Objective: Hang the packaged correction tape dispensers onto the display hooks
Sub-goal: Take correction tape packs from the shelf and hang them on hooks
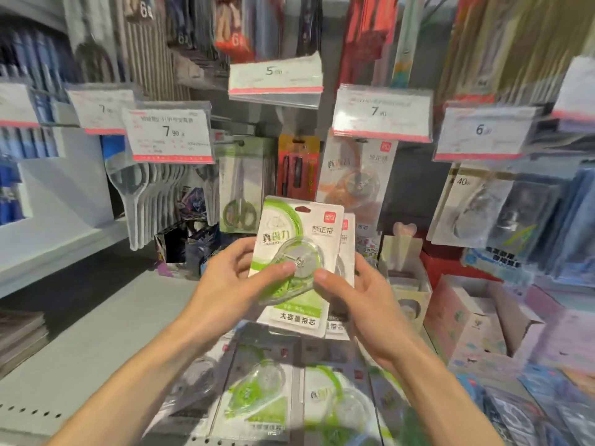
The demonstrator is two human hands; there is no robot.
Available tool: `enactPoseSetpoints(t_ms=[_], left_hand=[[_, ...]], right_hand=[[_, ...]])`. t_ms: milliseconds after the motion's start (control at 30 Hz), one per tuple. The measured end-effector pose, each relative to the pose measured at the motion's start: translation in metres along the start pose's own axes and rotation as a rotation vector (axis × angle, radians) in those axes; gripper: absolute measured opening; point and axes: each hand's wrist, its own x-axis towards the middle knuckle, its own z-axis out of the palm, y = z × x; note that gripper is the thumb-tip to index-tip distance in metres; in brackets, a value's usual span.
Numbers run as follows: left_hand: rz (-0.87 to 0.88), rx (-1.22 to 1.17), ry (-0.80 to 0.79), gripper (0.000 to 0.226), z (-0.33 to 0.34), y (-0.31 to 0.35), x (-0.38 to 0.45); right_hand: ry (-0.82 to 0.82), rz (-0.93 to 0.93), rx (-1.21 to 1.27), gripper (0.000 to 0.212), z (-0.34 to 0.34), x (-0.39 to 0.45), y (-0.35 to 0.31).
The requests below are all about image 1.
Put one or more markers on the beige box round window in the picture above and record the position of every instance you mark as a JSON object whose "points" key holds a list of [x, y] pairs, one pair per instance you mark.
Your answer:
{"points": [[404, 283]]}

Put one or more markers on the row of clear scissors packs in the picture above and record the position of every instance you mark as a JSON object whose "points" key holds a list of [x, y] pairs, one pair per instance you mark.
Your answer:
{"points": [[139, 199]]}

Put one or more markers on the red pen set pack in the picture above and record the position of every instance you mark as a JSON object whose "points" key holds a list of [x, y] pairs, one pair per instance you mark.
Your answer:
{"points": [[297, 167]]}

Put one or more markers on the row of grey white packs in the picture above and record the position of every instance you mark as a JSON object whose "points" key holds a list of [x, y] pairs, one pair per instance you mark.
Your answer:
{"points": [[153, 46]]}

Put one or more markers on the clear 40m correction tape pack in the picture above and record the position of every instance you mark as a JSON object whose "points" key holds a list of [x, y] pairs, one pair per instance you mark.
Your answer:
{"points": [[469, 209]]}

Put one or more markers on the row of orange refill packs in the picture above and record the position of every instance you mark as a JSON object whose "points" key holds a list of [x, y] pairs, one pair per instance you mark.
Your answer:
{"points": [[469, 46]]}

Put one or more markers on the white pink display carton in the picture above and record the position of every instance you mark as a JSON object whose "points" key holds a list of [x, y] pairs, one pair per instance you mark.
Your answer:
{"points": [[474, 320]]}

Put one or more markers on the grey correction tape pack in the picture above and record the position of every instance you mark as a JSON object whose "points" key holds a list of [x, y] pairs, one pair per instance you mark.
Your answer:
{"points": [[347, 241]]}

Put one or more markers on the white price tag red stripe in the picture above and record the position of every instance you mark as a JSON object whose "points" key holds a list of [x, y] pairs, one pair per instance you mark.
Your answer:
{"points": [[381, 113], [102, 111], [576, 92], [276, 78], [16, 104], [483, 134], [169, 134]]}

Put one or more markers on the row of blue character packs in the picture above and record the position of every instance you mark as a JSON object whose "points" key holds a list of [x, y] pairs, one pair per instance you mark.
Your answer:
{"points": [[572, 227]]}

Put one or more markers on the white teal pen pack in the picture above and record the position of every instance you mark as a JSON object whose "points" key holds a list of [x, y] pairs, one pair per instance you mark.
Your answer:
{"points": [[406, 41]]}

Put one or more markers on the person's left hand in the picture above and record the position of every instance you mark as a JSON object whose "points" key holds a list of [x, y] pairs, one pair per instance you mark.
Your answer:
{"points": [[218, 301]]}

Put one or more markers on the row of green scissors packs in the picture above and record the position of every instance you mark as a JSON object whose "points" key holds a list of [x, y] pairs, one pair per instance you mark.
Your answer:
{"points": [[239, 190]]}

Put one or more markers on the stack of notebooks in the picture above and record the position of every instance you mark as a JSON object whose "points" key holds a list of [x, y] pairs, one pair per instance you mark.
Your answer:
{"points": [[18, 339]]}

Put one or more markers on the person's left forearm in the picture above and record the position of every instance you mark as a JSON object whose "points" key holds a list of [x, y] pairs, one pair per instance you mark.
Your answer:
{"points": [[130, 394]]}

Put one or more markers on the row of yellow refill packs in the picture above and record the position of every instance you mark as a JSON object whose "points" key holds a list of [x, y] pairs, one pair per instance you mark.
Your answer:
{"points": [[520, 41]]}

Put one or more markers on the white side shelving unit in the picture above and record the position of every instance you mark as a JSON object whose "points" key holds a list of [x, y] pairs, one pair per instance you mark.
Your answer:
{"points": [[60, 227]]}

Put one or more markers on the row of black packs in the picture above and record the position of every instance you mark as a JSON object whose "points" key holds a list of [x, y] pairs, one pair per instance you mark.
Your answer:
{"points": [[309, 23]]}

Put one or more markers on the row of red hanging packs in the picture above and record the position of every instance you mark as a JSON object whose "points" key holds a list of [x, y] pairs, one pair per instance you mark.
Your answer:
{"points": [[367, 37]]}

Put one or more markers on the orange correction tape pack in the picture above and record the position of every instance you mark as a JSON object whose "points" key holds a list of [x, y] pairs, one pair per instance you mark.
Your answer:
{"points": [[353, 181]]}

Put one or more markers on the green correction tape pack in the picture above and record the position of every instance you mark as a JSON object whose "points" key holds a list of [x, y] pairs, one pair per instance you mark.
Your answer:
{"points": [[288, 227]]}

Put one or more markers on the red carton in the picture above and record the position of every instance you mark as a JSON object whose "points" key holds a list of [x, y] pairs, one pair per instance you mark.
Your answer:
{"points": [[451, 269]]}

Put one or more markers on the purple black card box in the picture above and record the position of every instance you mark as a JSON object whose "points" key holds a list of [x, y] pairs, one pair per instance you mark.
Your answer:
{"points": [[186, 246]]}

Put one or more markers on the large dark scissors pack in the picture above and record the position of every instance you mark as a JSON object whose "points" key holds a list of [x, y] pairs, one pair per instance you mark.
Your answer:
{"points": [[93, 37]]}

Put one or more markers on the rack of blue pen packs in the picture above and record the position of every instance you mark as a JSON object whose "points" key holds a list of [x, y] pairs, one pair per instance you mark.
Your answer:
{"points": [[28, 55]]}

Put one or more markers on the pile of assorted correction tapes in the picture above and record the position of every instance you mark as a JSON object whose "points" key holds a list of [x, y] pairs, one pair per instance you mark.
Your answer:
{"points": [[251, 394]]}

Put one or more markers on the dark blister pack blue card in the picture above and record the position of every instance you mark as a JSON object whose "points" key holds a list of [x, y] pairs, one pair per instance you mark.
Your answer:
{"points": [[520, 213]]}

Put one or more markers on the person's right hand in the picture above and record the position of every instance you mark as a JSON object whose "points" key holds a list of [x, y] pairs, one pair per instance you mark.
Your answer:
{"points": [[376, 320]]}

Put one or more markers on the colourful sticker pack display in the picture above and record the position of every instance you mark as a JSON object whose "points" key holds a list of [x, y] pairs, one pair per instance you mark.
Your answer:
{"points": [[367, 248]]}

